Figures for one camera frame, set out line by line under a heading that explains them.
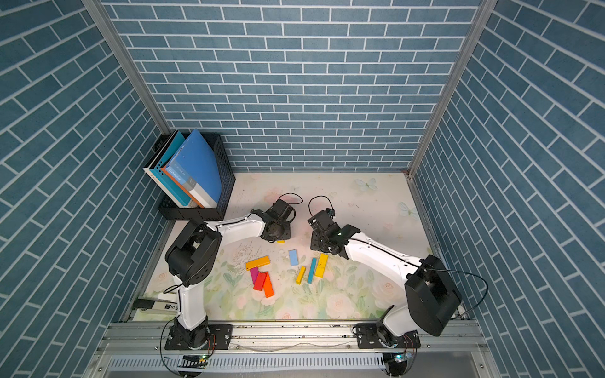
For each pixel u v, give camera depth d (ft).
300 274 2.82
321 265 2.91
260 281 2.77
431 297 1.40
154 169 2.64
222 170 3.34
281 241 2.84
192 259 1.67
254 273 2.82
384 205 3.57
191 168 2.93
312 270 2.88
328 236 2.09
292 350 2.37
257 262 2.96
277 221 2.42
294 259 2.99
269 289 2.73
